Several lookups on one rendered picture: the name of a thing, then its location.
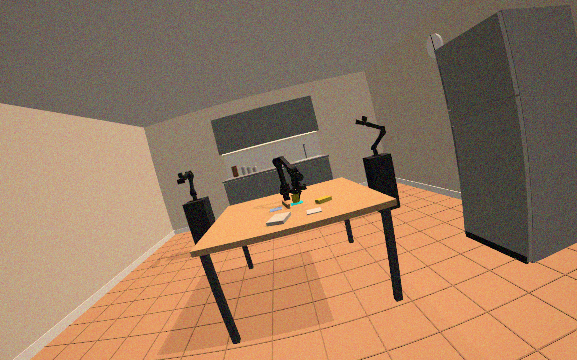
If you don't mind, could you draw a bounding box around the beige flat square pad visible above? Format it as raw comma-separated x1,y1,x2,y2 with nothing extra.
307,207,322,216

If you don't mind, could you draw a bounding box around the beige flat rectangular block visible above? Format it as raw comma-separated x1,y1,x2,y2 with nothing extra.
266,212,292,227

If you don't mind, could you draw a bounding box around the yellow rectangular block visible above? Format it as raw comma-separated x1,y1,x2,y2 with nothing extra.
315,196,333,205

